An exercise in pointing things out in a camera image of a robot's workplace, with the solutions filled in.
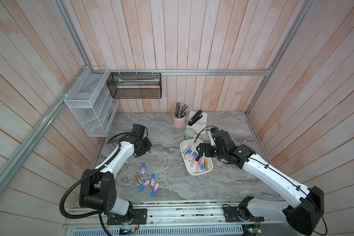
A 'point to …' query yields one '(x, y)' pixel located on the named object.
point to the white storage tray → (193, 142)
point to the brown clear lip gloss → (139, 180)
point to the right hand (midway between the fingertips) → (203, 147)
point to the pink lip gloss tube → (197, 167)
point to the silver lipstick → (187, 149)
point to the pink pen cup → (179, 123)
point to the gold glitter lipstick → (149, 151)
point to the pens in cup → (180, 111)
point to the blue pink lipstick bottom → (144, 184)
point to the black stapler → (197, 116)
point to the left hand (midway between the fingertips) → (150, 148)
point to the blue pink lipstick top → (187, 156)
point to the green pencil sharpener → (190, 134)
